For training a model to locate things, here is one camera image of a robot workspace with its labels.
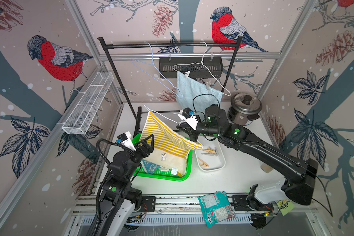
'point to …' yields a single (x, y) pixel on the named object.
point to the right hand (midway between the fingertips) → (179, 123)
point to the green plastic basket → (139, 171)
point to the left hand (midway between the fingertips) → (152, 135)
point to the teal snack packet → (216, 208)
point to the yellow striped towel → (170, 151)
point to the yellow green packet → (287, 206)
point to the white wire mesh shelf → (84, 109)
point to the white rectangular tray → (211, 158)
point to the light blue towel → (192, 93)
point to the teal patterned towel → (149, 167)
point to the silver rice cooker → (245, 107)
